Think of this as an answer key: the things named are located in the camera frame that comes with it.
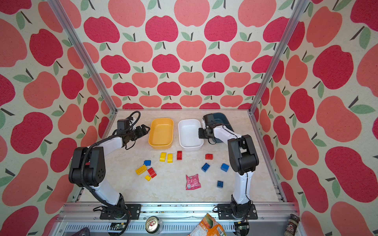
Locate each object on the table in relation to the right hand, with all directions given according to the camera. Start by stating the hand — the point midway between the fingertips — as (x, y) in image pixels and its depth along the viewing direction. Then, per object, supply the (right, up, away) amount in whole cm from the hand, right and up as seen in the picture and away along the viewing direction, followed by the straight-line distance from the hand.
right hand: (203, 133), depth 101 cm
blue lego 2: (+12, -20, -13) cm, 26 cm away
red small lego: (+2, -14, -7) cm, 16 cm away
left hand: (-38, +3, -4) cm, 38 cm away
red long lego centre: (-17, -13, -7) cm, 23 cm away
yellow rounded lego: (-27, -14, -7) cm, 31 cm away
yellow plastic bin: (-32, -2, +9) cm, 33 cm away
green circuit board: (-46, -44, -29) cm, 70 cm away
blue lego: (0, -20, -12) cm, 23 cm away
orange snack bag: (-1, -42, -32) cm, 53 cm away
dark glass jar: (+38, -41, -33) cm, 65 cm away
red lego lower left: (-32, -22, -14) cm, 42 cm away
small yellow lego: (-35, -25, -14) cm, 45 cm away
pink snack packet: (-8, -26, -19) cm, 33 cm away
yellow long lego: (-39, -21, -13) cm, 46 cm away
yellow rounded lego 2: (-22, -15, -7) cm, 28 cm away
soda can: (-26, -36, -39) cm, 59 cm away
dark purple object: (-58, -42, -35) cm, 80 cm away
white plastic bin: (-11, -1, +4) cm, 11 cm away
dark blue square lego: (+7, -27, -19) cm, 34 cm away
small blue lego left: (-37, -18, -8) cm, 42 cm away
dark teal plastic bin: (+13, +11, +7) cm, 18 cm away
